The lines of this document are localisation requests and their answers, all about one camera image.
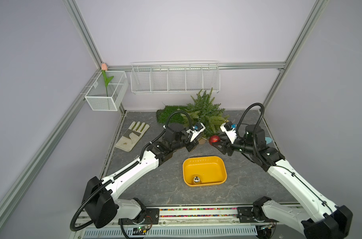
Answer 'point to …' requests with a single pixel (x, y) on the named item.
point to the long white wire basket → (175, 77)
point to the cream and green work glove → (128, 141)
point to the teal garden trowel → (268, 140)
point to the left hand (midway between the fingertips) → (200, 135)
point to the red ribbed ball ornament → (214, 139)
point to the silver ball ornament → (196, 179)
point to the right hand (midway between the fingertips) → (215, 138)
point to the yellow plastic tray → (204, 171)
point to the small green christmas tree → (204, 109)
